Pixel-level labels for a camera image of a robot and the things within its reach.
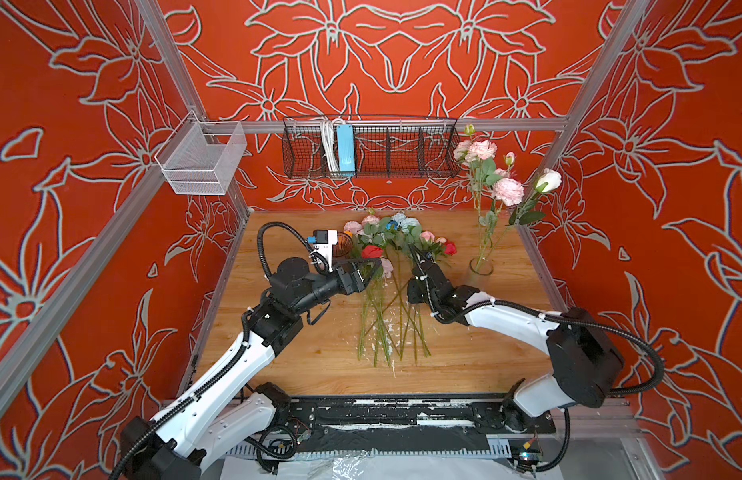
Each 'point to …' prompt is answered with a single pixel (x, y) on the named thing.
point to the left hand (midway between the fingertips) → (370, 261)
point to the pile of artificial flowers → (388, 317)
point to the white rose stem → (526, 213)
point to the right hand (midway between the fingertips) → (407, 282)
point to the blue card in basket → (346, 155)
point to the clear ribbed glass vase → (480, 272)
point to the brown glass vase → (344, 245)
